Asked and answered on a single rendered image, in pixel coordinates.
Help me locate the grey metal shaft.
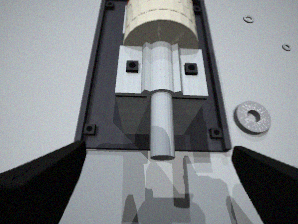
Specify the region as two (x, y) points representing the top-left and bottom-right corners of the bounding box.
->
(150, 91), (175, 161)

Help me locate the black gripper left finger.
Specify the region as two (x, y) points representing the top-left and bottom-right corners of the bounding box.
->
(0, 140), (86, 224)

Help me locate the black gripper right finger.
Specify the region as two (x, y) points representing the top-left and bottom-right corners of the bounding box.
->
(231, 146), (298, 224)

